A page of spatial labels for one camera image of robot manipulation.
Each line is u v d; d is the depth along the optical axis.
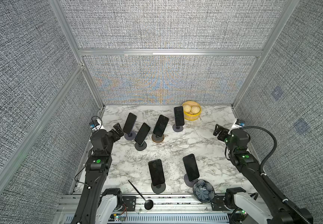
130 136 1.00
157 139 0.99
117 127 0.66
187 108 1.10
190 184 0.77
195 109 1.10
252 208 0.52
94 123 0.61
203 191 0.76
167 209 0.73
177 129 1.03
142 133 0.89
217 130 0.73
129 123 0.95
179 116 0.98
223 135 0.71
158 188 0.78
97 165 0.50
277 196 0.43
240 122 0.67
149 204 0.73
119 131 0.68
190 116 1.06
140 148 0.94
